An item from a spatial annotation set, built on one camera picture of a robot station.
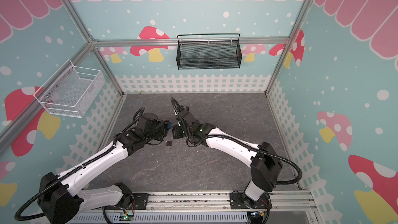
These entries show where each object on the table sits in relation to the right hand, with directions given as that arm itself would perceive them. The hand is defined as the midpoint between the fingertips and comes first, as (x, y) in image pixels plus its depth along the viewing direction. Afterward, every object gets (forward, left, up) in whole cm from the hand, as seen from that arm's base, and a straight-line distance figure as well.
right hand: (171, 128), depth 77 cm
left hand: (+2, 0, 0) cm, 2 cm away
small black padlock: (+2, +5, -20) cm, 20 cm away
